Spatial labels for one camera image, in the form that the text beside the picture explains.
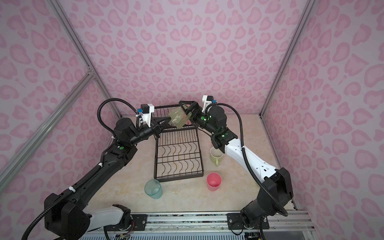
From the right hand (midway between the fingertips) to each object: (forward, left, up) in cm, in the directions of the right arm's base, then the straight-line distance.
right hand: (181, 106), depth 66 cm
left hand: (-3, +5, -3) cm, 7 cm away
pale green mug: (-4, -18, -37) cm, 41 cm away
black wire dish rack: (-2, +6, -39) cm, 39 cm away
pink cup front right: (-19, -16, -40) cm, 47 cm away
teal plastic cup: (-22, +18, -41) cm, 50 cm away
